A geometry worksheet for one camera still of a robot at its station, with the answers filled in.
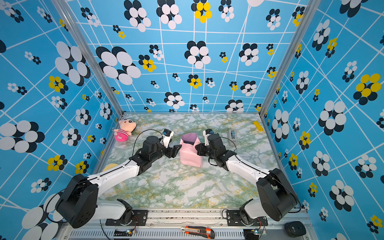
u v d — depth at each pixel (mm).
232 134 1012
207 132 781
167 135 722
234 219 725
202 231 693
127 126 1044
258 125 1118
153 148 655
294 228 682
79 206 413
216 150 657
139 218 732
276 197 421
